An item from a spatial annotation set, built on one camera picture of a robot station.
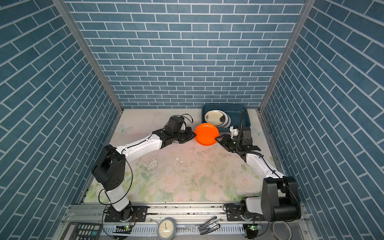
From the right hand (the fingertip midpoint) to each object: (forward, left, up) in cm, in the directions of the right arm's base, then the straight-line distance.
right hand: (216, 138), depth 86 cm
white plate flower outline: (+23, -9, -11) cm, 27 cm away
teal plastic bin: (+37, -17, -14) cm, 43 cm away
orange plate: (+3, +6, 0) cm, 7 cm away
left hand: (+1, +11, +1) cm, 11 cm away
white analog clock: (-44, +21, -11) cm, 50 cm away
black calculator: (-48, +60, -12) cm, 78 cm away
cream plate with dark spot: (+25, 0, -9) cm, 26 cm away
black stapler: (-41, +2, -13) cm, 43 cm away
